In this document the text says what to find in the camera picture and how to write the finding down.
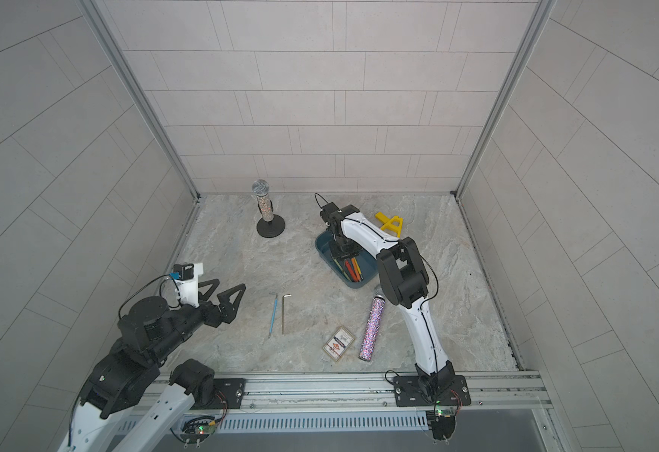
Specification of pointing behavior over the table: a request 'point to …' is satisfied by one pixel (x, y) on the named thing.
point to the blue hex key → (274, 314)
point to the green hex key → (342, 269)
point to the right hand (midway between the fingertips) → (345, 256)
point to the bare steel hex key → (282, 311)
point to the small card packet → (339, 344)
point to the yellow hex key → (358, 266)
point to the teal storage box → (370, 266)
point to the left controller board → (197, 430)
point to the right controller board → (442, 427)
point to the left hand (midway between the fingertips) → (238, 283)
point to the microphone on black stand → (270, 225)
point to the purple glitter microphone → (372, 328)
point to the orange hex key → (356, 269)
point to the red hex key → (351, 271)
